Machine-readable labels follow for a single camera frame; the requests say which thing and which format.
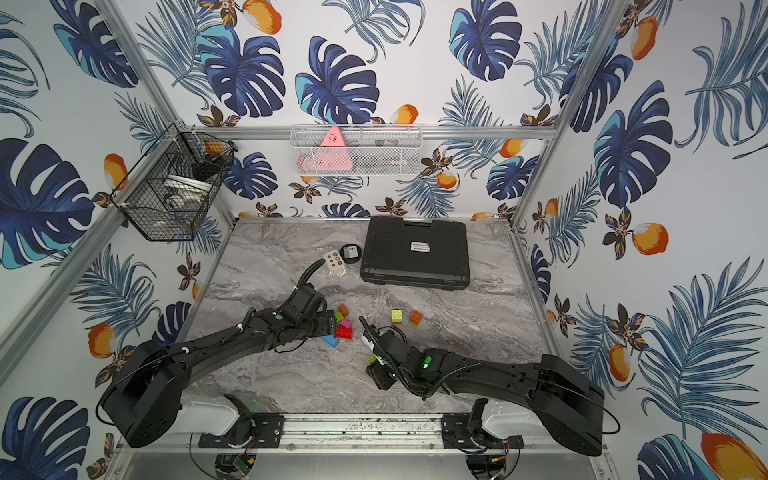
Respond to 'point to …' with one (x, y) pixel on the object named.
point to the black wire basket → (164, 195)
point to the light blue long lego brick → (330, 339)
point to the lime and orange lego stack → (342, 312)
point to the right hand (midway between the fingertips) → (375, 363)
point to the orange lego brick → (415, 318)
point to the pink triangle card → (332, 155)
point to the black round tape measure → (350, 253)
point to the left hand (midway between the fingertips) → (326, 320)
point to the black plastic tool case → (416, 254)
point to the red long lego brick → (343, 332)
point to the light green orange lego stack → (397, 316)
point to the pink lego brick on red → (346, 323)
